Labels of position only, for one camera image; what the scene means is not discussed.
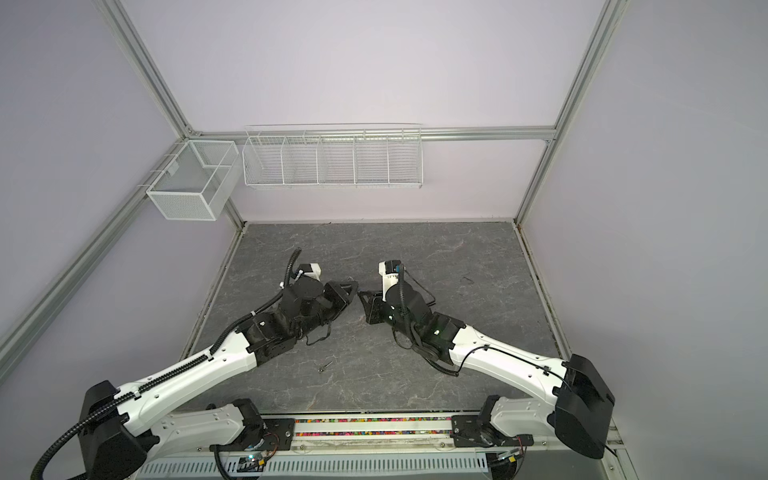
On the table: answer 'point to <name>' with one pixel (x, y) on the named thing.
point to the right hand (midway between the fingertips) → (362, 297)
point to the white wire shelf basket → (333, 156)
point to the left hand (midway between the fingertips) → (359, 290)
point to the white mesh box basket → (198, 181)
